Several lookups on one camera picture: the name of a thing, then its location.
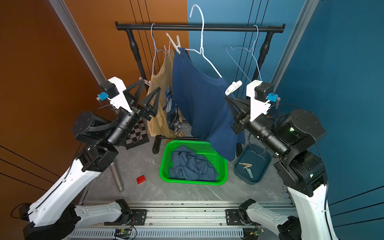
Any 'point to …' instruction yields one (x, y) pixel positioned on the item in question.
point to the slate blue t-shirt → (187, 165)
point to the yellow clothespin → (247, 165)
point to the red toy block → (141, 179)
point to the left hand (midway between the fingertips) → (148, 83)
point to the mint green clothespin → (249, 171)
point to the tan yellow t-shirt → (167, 122)
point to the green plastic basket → (203, 148)
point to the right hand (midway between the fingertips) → (229, 96)
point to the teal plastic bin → (252, 164)
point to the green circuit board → (123, 233)
